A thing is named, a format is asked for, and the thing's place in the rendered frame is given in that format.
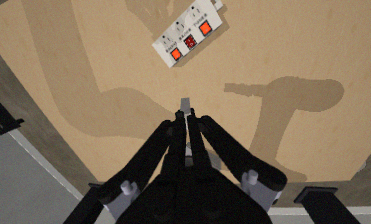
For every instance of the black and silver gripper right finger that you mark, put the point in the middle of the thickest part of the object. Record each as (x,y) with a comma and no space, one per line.
(258,179)

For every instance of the white power strip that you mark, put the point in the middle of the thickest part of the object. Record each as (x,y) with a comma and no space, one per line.
(195,24)

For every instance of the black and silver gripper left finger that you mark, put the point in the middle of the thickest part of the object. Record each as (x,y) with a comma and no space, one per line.
(124,187)

